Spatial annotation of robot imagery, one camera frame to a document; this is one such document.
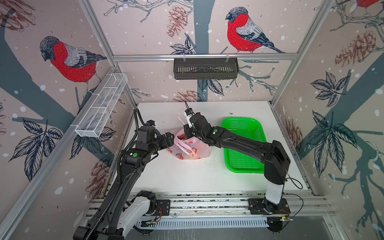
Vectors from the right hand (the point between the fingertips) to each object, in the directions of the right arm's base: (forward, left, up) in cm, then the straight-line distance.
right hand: (183, 127), depth 82 cm
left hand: (-9, +7, +4) cm, 12 cm away
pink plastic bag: (-12, -2, -2) cm, 13 cm away
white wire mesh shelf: (-1, +44, +13) cm, 46 cm away
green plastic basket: (-11, -34, -21) cm, 41 cm away
